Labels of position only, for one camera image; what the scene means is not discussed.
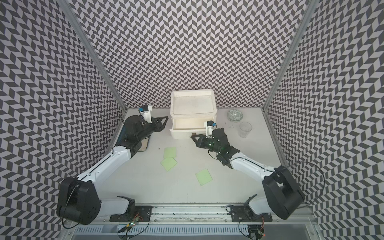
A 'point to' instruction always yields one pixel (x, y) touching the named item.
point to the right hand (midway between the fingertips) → (191, 140)
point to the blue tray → (122, 136)
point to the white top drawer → (182, 128)
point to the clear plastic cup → (245, 128)
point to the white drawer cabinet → (190, 109)
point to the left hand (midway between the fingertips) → (165, 118)
